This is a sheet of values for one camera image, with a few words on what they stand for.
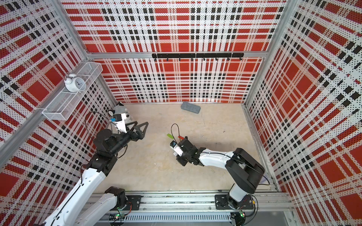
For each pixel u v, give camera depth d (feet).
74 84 2.28
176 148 2.57
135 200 2.42
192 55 2.89
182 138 3.30
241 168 1.51
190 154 2.21
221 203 2.36
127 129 2.02
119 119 2.01
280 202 2.46
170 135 3.34
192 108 3.77
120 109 3.01
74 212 1.37
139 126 2.09
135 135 2.07
